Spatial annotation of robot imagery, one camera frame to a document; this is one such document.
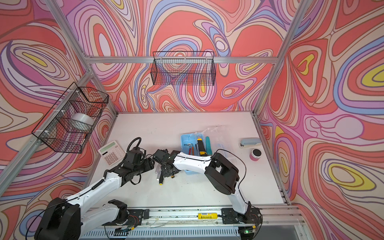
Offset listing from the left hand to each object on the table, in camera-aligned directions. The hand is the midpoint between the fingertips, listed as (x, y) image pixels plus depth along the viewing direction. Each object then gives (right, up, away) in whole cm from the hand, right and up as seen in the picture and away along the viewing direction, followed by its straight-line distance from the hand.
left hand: (153, 162), depth 88 cm
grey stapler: (+59, +11, +8) cm, 60 cm away
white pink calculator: (-29, +4, +8) cm, 30 cm away
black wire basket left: (-39, +20, -21) cm, 49 cm away
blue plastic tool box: (+32, +11, +5) cm, 34 cm away
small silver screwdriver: (+3, -5, +1) cm, 6 cm away
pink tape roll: (+63, +4, +3) cm, 63 cm away
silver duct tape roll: (-29, +23, -18) cm, 41 cm away
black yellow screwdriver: (+6, -9, -4) cm, 11 cm away
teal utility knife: (+33, +7, +1) cm, 34 cm away
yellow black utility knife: (+30, +6, +1) cm, 30 cm away
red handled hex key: (+22, +6, +11) cm, 25 cm away
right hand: (+12, -7, -1) cm, 13 cm away
